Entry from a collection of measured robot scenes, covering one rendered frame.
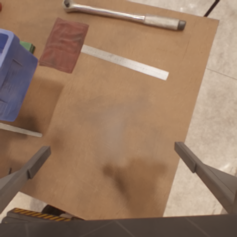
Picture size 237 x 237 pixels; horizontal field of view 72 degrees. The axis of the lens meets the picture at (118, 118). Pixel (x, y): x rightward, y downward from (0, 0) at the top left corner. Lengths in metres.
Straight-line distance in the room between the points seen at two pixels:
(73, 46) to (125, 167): 0.47
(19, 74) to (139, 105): 0.37
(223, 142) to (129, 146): 0.71
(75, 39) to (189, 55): 0.42
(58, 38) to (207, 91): 0.89
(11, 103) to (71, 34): 0.36
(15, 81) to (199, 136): 0.96
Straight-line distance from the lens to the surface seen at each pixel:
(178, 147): 0.16
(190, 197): 1.13
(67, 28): 0.74
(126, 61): 0.63
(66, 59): 0.68
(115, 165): 0.58
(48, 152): 0.17
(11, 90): 0.47
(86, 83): 0.63
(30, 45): 0.75
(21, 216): 0.93
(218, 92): 1.19
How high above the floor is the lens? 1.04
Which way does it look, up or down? 80 degrees down
